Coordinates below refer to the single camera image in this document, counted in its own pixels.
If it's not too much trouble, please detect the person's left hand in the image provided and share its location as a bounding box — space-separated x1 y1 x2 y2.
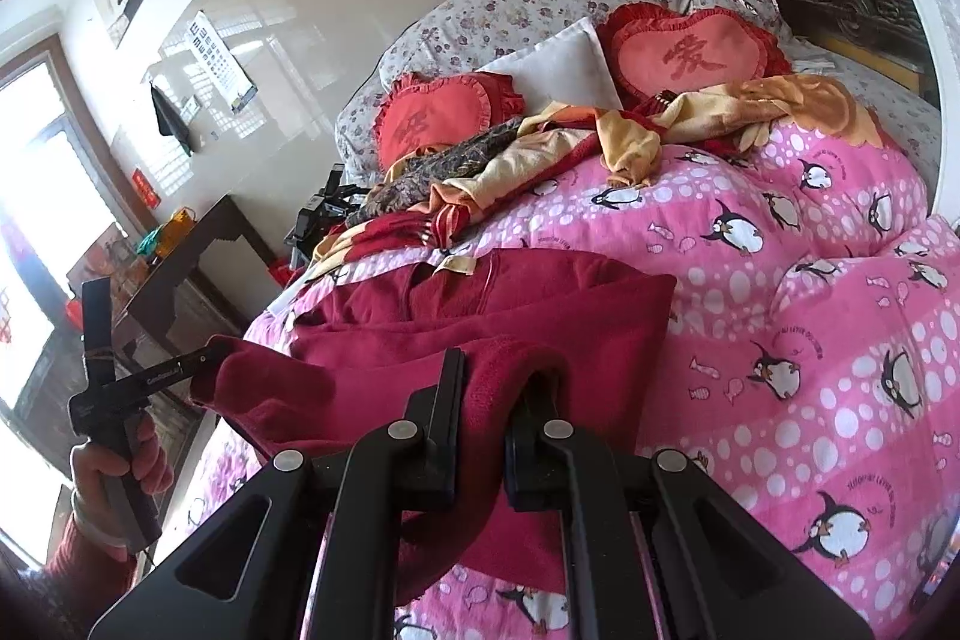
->
69 419 175 562

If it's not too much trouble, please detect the red heart cushion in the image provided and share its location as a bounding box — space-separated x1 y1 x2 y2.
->
373 71 526 170
598 4 792 105

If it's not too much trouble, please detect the dark red sweater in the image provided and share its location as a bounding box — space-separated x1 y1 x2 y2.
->
191 250 680 603

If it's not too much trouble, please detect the black folding equipment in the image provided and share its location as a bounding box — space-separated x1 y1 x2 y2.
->
289 164 376 266

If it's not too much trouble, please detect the orange and red patterned blanket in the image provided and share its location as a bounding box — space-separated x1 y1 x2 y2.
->
311 74 886 289

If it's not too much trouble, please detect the person's left forearm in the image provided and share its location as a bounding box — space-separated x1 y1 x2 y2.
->
41 497 140 618

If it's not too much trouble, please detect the window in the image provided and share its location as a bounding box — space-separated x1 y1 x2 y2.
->
0 32 113 281

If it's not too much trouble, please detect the dark patterned cloth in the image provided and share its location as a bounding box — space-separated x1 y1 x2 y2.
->
346 119 526 229

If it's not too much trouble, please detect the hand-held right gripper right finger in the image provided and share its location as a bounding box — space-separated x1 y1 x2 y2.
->
504 377 875 640

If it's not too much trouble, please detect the dark wooden table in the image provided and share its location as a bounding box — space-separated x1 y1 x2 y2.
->
112 194 278 401

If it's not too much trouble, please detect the red wall sticker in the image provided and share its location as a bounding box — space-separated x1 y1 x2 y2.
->
131 166 162 208

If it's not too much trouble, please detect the yellow bag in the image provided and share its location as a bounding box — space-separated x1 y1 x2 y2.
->
161 206 197 251

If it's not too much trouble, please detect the wall calendar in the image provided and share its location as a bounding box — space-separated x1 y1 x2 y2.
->
184 10 252 112

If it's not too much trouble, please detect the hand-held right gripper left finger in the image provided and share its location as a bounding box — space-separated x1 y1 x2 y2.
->
88 347 470 640

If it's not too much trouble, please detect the folded dark red garment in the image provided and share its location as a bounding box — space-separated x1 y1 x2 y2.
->
289 269 451 363

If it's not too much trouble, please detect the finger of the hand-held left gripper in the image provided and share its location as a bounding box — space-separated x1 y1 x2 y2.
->
176 337 230 384

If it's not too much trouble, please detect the pink penguin print blanket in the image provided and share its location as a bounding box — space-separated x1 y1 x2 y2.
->
187 119 960 640

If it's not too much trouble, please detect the hanging dark cloth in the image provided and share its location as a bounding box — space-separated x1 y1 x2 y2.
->
150 81 194 155

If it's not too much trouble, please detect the white pillow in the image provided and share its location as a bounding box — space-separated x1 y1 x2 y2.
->
476 16 625 112

